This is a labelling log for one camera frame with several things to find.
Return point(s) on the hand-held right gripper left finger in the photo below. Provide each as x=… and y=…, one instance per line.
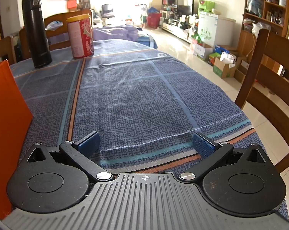
x=88, y=144

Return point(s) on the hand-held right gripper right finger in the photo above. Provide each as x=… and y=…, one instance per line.
x=203, y=146

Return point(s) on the orange cardboard box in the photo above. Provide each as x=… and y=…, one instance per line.
x=5, y=124

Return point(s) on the blue patterned tablecloth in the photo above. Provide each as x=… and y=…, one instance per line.
x=135, y=95

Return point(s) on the wooden chair with oval cutout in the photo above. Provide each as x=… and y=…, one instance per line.
x=266, y=100
x=3, y=50

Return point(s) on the red canister with yellow lid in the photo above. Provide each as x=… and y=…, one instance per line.
x=81, y=38

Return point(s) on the wooden shelf unit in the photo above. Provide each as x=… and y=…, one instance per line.
x=245, y=43

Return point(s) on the purple bedding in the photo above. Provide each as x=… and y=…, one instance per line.
x=120, y=32

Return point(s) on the white chest freezer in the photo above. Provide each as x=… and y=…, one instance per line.
x=211, y=30

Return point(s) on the black thermos bottle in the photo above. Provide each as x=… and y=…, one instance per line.
x=36, y=33

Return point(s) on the white television cabinet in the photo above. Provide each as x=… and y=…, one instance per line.
x=173, y=27

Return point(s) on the dark wooden chair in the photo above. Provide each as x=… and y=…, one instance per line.
x=63, y=16

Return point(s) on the white plastic bag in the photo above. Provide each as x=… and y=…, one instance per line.
x=260, y=28

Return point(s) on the black office chair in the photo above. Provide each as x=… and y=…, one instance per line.
x=108, y=10

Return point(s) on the red shopping basket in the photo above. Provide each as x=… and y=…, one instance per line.
x=154, y=20

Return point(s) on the black television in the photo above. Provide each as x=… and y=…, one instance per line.
x=185, y=10

